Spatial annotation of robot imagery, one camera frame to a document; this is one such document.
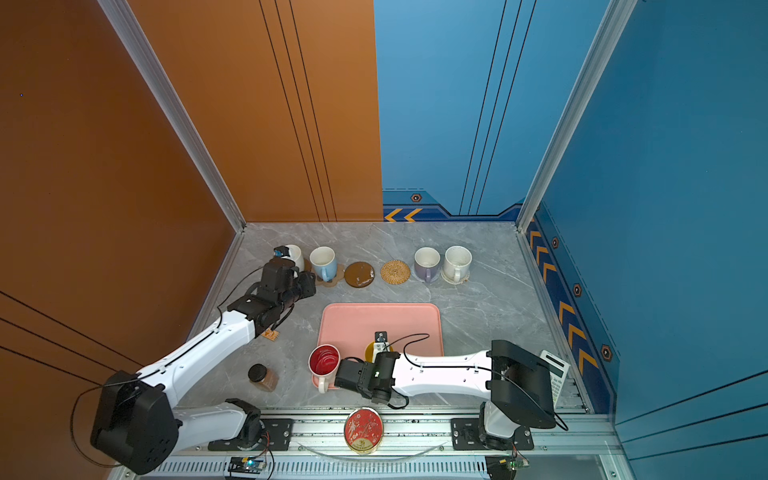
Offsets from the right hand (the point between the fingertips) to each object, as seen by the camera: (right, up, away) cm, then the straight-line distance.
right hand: (373, 386), depth 77 cm
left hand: (-18, +29, +8) cm, 35 cm away
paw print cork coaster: (-14, +28, +27) cm, 41 cm away
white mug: (+27, +32, +25) cm, 49 cm away
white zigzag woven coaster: (+26, +25, +24) cm, 43 cm away
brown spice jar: (-27, +4, -3) cm, 28 cm away
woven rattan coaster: (+6, +28, +28) cm, 40 cm away
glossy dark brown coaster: (-7, +27, +27) cm, 39 cm away
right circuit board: (+31, -15, -8) cm, 36 cm away
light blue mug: (-18, +32, +22) cm, 43 cm away
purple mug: (+17, +31, +27) cm, 44 cm away
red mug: (-15, +4, +6) cm, 16 cm away
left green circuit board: (-29, -16, -7) cm, 34 cm away
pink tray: (+11, +11, +15) cm, 22 cm away
